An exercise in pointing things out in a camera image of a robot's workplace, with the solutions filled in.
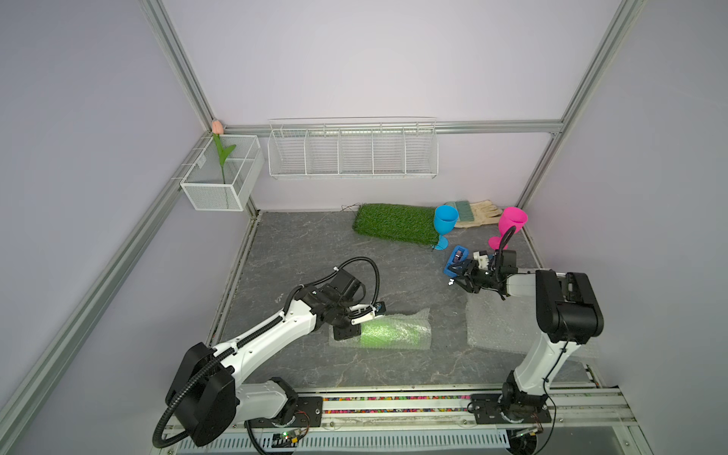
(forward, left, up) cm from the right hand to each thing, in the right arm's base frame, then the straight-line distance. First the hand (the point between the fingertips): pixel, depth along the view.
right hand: (449, 269), depth 98 cm
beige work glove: (+31, -17, -3) cm, 35 cm away
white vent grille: (-49, +13, +4) cm, 51 cm away
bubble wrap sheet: (-19, +13, +4) cm, 23 cm away
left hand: (-21, +32, +6) cm, 39 cm away
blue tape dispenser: (+6, -4, +1) cm, 7 cm away
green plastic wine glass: (-24, +22, +5) cm, 33 cm away
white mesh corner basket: (+19, +73, +28) cm, 80 cm away
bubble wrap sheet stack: (-19, -16, -2) cm, 25 cm away
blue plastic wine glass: (+15, +1, +11) cm, 18 cm away
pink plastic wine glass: (+24, -28, +1) cm, 37 cm away
